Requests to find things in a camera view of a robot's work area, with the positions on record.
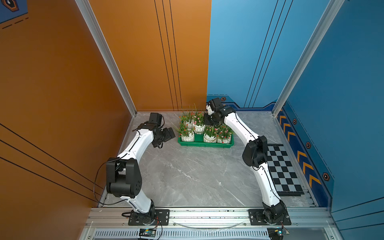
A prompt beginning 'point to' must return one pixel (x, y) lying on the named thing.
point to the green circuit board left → (147, 232)
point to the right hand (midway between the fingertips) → (204, 121)
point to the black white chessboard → (285, 177)
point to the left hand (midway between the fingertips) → (169, 135)
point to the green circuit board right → (275, 233)
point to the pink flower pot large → (209, 136)
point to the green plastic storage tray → (199, 142)
